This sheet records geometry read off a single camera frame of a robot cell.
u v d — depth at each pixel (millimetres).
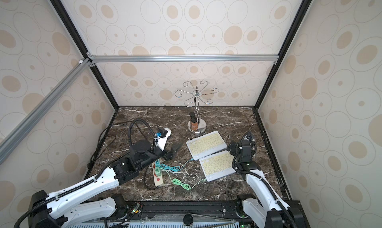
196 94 833
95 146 1003
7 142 512
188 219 641
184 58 922
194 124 974
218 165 893
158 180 813
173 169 868
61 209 411
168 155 635
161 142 585
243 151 634
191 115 998
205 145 972
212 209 745
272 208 424
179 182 814
